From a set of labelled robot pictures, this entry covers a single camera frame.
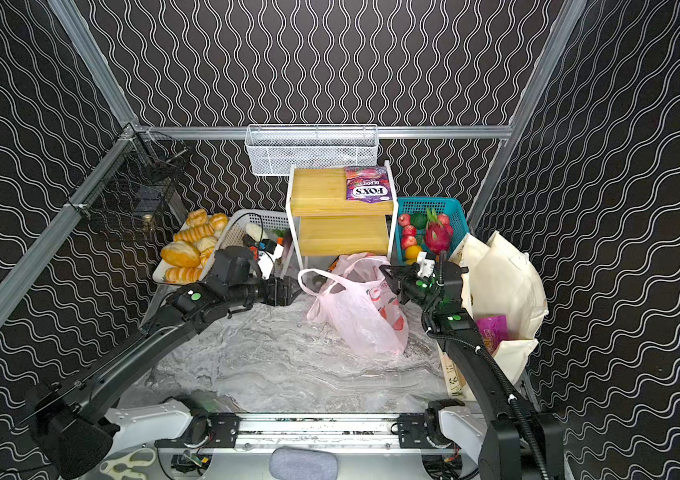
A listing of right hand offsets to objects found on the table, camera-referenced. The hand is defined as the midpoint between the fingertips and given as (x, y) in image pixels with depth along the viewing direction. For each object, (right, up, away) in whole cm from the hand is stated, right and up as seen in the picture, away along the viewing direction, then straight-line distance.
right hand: (379, 266), depth 76 cm
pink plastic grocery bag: (-4, -12, -3) cm, 13 cm away
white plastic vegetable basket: (-48, +12, +30) cm, 58 cm away
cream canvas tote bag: (+32, -4, +2) cm, 32 cm away
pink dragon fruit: (+25, +11, +30) cm, 40 cm away
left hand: (-19, -4, -4) cm, 20 cm away
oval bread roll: (-66, +3, +28) cm, 72 cm away
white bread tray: (-64, +11, +37) cm, 74 cm away
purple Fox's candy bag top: (-2, +22, +4) cm, 23 cm away
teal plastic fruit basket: (+32, +22, +39) cm, 55 cm away
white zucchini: (-41, +11, +34) cm, 54 cm away
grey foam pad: (-20, -44, -8) cm, 49 cm away
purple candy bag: (+30, -16, +1) cm, 34 cm away
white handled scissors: (-59, -47, -7) cm, 76 cm away
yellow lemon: (+15, +3, +30) cm, 34 cm away
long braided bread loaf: (-63, -4, +24) cm, 68 cm away
